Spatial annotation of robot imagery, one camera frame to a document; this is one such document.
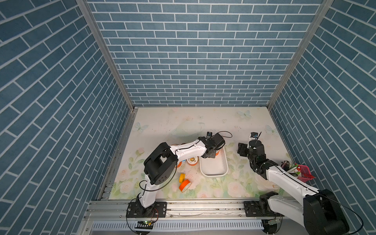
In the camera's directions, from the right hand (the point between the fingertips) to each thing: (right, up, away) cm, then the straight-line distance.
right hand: (245, 144), depth 89 cm
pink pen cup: (+17, -9, -12) cm, 23 cm away
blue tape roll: (-35, -1, -32) cm, 47 cm away
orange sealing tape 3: (-32, -10, -2) cm, 34 cm away
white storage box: (-18, -12, -6) cm, 23 cm away
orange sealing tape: (-16, -7, +5) cm, 18 cm away
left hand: (-20, -6, +2) cm, 21 cm away
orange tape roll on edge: (-36, -19, -13) cm, 43 cm away
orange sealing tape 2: (-40, -12, -2) cm, 42 cm away
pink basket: (+30, -14, -10) cm, 35 cm away
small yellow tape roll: (-38, -17, -9) cm, 43 cm away
